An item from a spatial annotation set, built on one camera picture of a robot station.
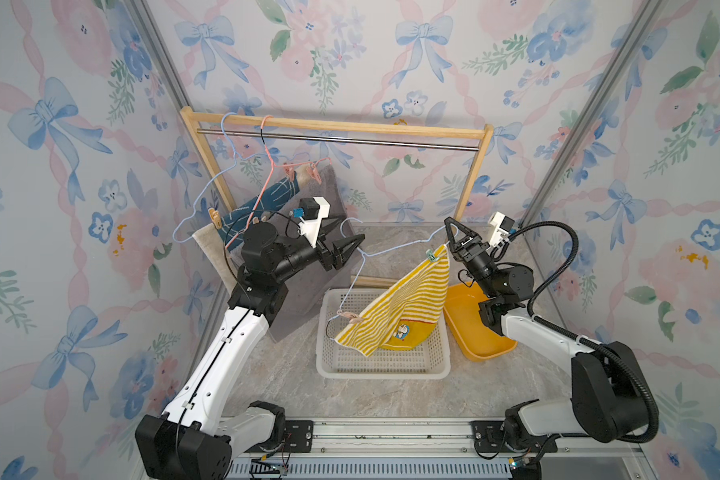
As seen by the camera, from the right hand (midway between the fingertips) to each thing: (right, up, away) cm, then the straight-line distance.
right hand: (447, 222), depth 66 cm
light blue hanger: (-61, +25, +34) cm, 74 cm away
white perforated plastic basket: (-27, -24, +25) cm, 44 cm away
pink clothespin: (-21, -22, +1) cm, 30 cm away
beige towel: (-54, -5, +4) cm, 54 cm away
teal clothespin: (-3, -8, +1) cm, 9 cm away
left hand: (-21, -1, -4) cm, 21 cm away
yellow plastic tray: (+13, -31, +17) cm, 37 cm away
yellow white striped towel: (-6, -23, +19) cm, 31 cm away
